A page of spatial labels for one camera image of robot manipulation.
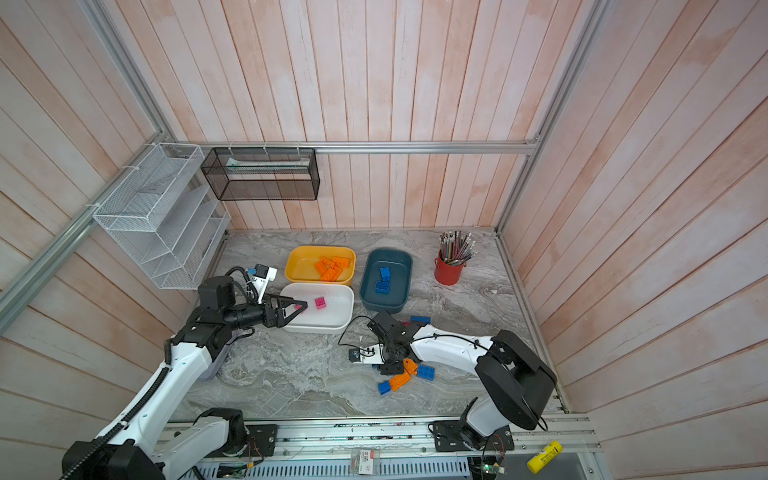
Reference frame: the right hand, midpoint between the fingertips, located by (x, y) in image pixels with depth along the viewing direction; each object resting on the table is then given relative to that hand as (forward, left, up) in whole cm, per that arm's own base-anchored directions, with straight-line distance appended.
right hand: (382, 355), depth 88 cm
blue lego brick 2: (-5, -12, +2) cm, 14 cm away
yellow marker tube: (-25, -39, +1) cm, 46 cm away
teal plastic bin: (+33, -6, +1) cm, 34 cm away
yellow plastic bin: (+34, +31, +2) cm, 46 cm away
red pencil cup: (+27, -21, +4) cm, 35 cm away
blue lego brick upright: (+28, 0, +2) cm, 29 cm away
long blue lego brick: (+13, -13, -2) cm, 19 cm away
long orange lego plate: (-4, -8, +2) cm, 9 cm away
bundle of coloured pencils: (+32, -24, +12) cm, 42 cm away
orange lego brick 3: (-8, -5, +1) cm, 9 cm away
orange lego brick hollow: (+28, +19, +2) cm, 34 cm away
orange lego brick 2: (+32, +22, +2) cm, 39 cm away
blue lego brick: (+23, +1, +2) cm, 23 cm away
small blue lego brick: (-10, -1, +2) cm, 10 cm away
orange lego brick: (+34, +16, +3) cm, 37 cm away
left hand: (+4, +22, +20) cm, 30 cm away
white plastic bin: (+16, +18, 0) cm, 24 cm away
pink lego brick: (+17, +21, +1) cm, 27 cm away
